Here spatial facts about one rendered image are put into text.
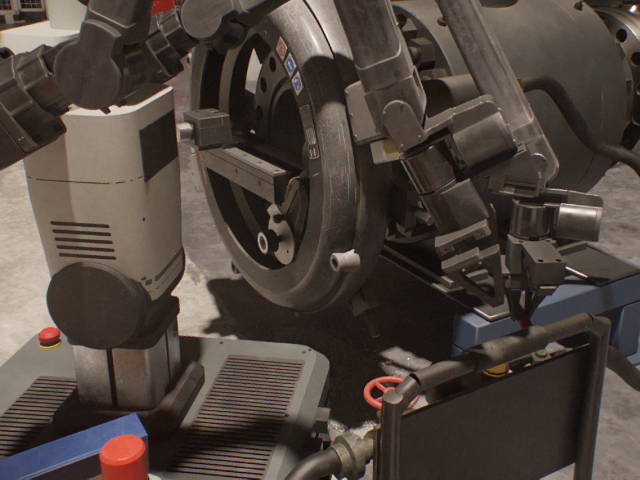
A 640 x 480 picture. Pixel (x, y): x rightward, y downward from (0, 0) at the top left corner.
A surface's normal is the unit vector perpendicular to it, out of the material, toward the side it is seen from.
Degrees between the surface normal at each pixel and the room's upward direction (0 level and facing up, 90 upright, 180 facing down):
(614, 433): 0
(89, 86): 90
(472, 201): 90
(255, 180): 90
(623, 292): 90
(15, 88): 81
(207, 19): 72
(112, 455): 0
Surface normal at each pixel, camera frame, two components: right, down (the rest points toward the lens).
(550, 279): 0.05, 0.38
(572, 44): 0.40, -0.36
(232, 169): -0.85, 0.20
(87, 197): -0.16, 0.37
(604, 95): 0.51, 0.05
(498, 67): -0.29, 0.02
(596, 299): 0.53, 0.32
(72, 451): 0.06, -0.88
